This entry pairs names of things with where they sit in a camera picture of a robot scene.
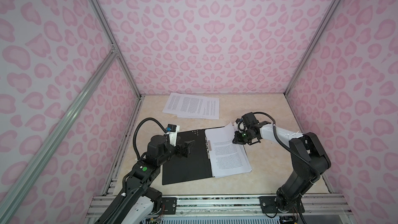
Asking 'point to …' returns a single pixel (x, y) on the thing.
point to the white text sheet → (222, 133)
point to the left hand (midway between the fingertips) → (187, 138)
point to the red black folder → (196, 166)
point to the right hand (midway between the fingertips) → (233, 140)
